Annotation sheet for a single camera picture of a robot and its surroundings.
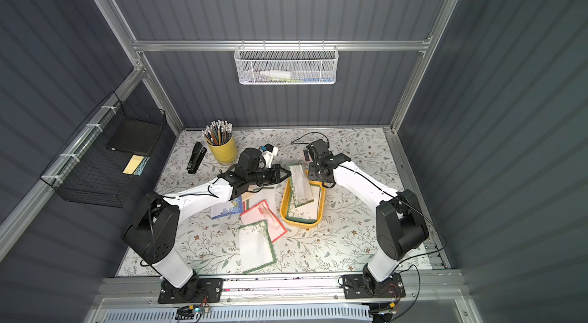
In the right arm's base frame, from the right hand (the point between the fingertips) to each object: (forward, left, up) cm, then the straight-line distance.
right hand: (316, 173), depth 89 cm
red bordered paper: (-11, +22, -11) cm, 27 cm away
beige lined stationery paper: (-16, +23, +11) cm, 30 cm away
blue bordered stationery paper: (-10, +37, -10) cm, 39 cm away
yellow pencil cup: (+13, +40, -4) cm, 43 cm away
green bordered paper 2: (-24, +23, -12) cm, 35 cm away
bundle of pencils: (+18, +42, +5) cm, 46 cm away
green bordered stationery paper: (-3, +20, -11) cm, 23 cm away
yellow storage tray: (-12, +13, -8) cm, 19 cm away
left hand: (-4, +9, +4) cm, 10 cm away
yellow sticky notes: (-6, +61, +14) cm, 63 cm away
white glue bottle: (+35, +17, +23) cm, 44 cm away
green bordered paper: (-4, +6, -3) cm, 8 cm away
